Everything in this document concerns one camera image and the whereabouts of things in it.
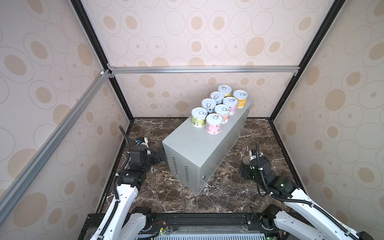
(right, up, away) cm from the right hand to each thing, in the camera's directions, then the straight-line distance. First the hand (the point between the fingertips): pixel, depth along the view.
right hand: (246, 165), depth 78 cm
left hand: (-45, +9, -1) cm, 45 cm away
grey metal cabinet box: (-27, +8, -19) cm, 34 cm away
